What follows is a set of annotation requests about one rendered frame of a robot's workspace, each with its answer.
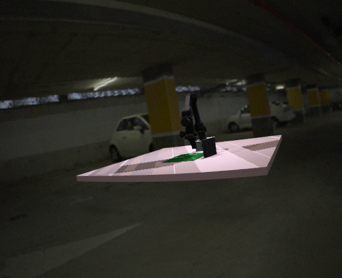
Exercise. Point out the black square panel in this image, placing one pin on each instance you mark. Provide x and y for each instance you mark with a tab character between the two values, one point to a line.
209	147

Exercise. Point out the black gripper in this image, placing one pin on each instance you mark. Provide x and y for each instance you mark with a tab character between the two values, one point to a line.
191	135

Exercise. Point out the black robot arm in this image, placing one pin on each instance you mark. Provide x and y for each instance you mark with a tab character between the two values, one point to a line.
187	114

